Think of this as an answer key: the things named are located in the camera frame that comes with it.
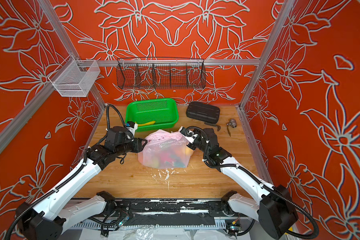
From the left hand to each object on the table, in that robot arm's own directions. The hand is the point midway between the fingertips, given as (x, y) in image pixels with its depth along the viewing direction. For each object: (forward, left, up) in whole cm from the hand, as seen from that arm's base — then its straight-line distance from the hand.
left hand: (144, 139), depth 75 cm
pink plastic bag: (+1, -8, -2) cm, 9 cm away
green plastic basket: (+38, -5, -19) cm, 42 cm away
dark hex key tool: (+27, -42, -20) cm, 54 cm away
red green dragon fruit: (-4, -14, -10) cm, 17 cm away
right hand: (+6, -21, +2) cm, 22 cm away
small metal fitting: (+29, -56, -18) cm, 66 cm away
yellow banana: (+24, +5, -18) cm, 31 cm away
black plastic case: (+34, -34, -14) cm, 50 cm away
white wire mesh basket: (+36, +50, +11) cm, 63 cm away
